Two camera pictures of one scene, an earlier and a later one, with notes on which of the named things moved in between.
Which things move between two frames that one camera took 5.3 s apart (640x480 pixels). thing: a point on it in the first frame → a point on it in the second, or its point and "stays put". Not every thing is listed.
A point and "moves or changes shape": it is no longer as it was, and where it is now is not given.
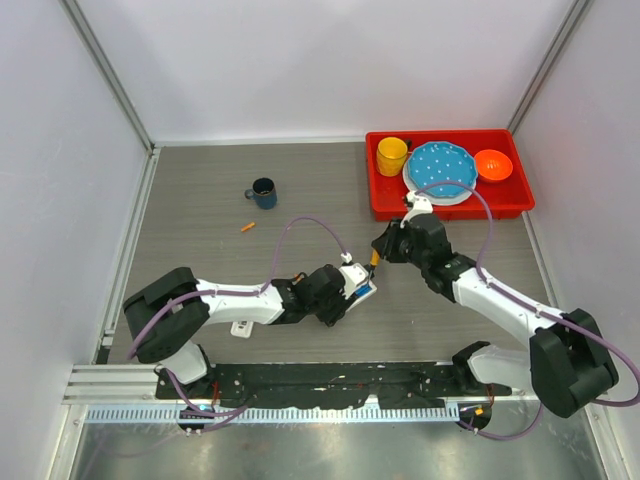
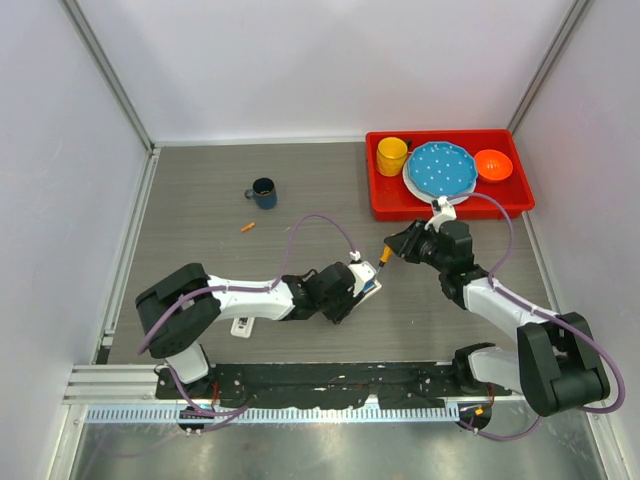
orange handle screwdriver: [374, 258] moves or changes shape
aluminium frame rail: [114, 384] stays put
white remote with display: [242, 329] stays put
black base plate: [327, 385] stays put
